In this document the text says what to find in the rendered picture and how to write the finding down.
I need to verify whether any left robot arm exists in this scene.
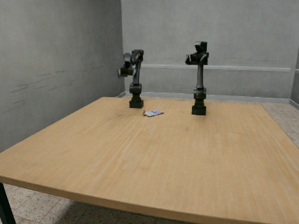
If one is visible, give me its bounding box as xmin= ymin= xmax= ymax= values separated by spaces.
xmin=191 ymin=41 xmax=209 ymax=111

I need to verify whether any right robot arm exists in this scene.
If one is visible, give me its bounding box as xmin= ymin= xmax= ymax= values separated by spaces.
xmin=124 ymin=50 xmax=144 ymax=104

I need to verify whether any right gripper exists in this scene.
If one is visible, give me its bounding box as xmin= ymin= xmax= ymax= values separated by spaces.
xmin=118 ymin=68 xmax=137 ymax=80

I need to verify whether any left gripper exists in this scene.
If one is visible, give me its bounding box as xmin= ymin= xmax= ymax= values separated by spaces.
xmin=185 ymin=54 xmax=207 ymax=65

